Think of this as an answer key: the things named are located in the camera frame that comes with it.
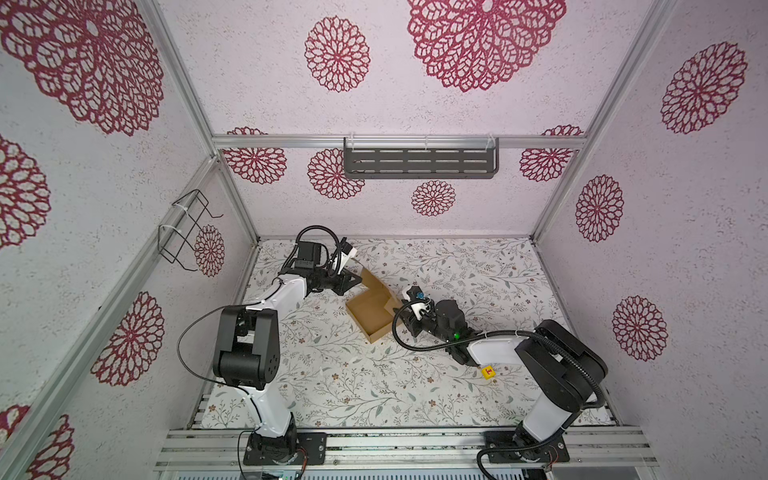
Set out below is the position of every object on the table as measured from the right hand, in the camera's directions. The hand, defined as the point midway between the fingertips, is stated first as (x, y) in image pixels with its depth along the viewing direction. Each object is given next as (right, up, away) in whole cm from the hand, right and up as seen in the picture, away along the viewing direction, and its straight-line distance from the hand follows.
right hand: (398, 302), depth 88 cm
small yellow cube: (+26, -20, -2) cm, 33 cm away
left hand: (-12, +6, +4) cm, 14 cm away
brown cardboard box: (-7, -5, +12) cm, 15 cm away
